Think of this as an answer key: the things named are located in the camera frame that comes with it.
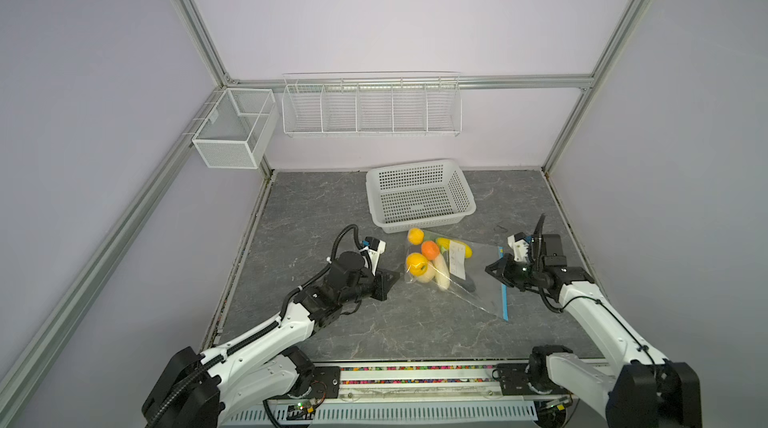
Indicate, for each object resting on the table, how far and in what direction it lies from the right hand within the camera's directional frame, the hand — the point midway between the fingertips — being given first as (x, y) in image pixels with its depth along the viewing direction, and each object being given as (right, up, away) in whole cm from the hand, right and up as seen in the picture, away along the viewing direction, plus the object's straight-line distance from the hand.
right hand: (489, 271), depth 84 cm
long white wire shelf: (-34, +52, +14) cm, 63 cm away
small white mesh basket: (-80, +44, +18) cm, 93 cm away
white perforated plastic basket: (-20, +21, +28) cm, 41 cm away
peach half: (-20, +9, +9) cm, 24 cm away
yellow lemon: (-21, +3, -2) cm, 21 cm away
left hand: (-25, -1, -6) cm, 26 cm away
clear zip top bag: (-8, 0, +3) cm, 8 cm away
